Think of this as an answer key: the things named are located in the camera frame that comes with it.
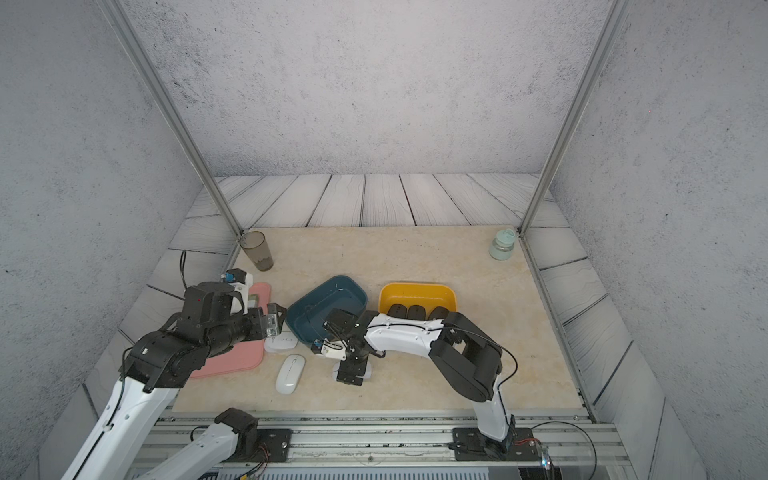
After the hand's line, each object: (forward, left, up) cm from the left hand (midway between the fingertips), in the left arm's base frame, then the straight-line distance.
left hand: (275, 312), depth 69 cm
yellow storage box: (+20, -39, -25) cm, 50 cm away
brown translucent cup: (+39, +22, -17) cm, 48 cm away
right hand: (-3, -15, -23) cm, 28 cm away
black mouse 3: (+13, -41, -24) cm, 49 cm away
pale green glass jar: (+36, -66, -18) cm, 77 cm away
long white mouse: (-5, +1, -23) cm, 24 cm away
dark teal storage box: (+14, +1, -25) cm, 29 cm away
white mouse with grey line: (-4, -11, -25) cm, 27 cm away
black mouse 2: (+12, -35, -22) cm, 43 cm away
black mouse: (+14, -29, -23) cm, 40 cm away
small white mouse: (+4, +6, -23) cm, 25 cm away
